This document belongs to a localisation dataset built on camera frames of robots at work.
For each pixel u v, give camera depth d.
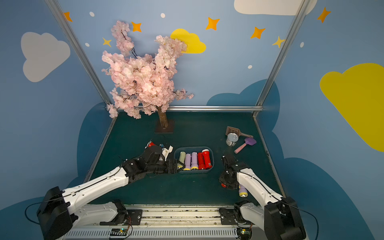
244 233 0.73
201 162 0.91
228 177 0.62
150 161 0.60
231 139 1.00
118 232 0.73
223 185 0.82
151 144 0.99
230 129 1.11
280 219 0.40
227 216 0.75
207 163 0.88
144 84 0.61
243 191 0.80
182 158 0.93
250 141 1.04
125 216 0.68
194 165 0.90
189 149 0.93
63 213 0.39
